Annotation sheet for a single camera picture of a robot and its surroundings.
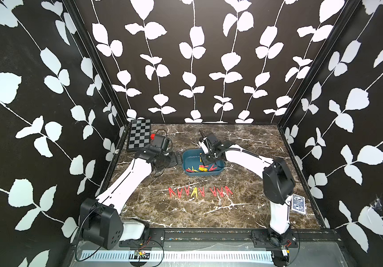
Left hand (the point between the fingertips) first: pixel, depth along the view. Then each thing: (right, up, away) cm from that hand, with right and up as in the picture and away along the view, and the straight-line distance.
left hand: (177, 159), depth 82 cm
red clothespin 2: (+1, -19, +4) cm, 19 cm away
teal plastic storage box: (+8, -5, +16) cm, 19 cm away
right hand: (+13, 0, +10) cm, 16 cm away
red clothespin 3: (+5, -18, +6) cm, 20 cm away
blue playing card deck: (+62, -23, +1) cm, 67 cm away
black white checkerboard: (-29, +14, +29) cm, 43 cm away
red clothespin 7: (+27, -18, +6) cm, 33 cm away
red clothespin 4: (+13, -18, +6) cm, 23 cm away
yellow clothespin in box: (+14, -8, +13) cm, 21 cm away
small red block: (-21, +12, +31) cm, 39 cm away
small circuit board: (-14, -40, -12) cm, 44 cm away
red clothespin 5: (+19, -18, +6) cm, 27 cm away
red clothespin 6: (+23, -19, +6) cm, 30 cm away
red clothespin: (-4, -18, +6) cm, 19 cm away
